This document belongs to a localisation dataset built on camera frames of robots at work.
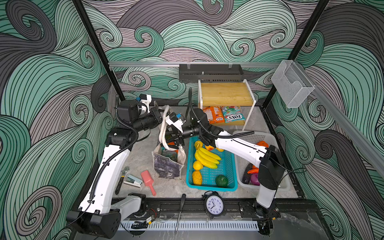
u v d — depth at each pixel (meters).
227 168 0.83
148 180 0.81
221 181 0.78
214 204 0.73
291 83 0.79
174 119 0.58
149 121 0.56
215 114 0.92
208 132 0.56
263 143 0.90
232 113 0.92
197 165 0.84
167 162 0.69
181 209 0.73
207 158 0.88
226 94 0.84
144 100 0.60
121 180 0.83
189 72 1.06
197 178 0.79
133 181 0.81
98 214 0.36
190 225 0.70
